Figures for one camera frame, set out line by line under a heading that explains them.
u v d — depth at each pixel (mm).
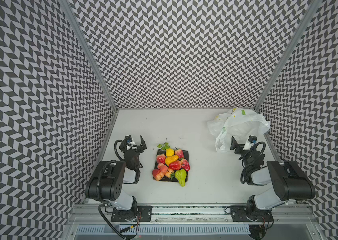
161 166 827
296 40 775
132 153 683
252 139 731
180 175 791
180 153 889
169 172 817
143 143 827
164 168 796
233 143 831
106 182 441
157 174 806
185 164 842
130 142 734
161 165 828
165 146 932
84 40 830
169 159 844
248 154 753
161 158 864
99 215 644
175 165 806
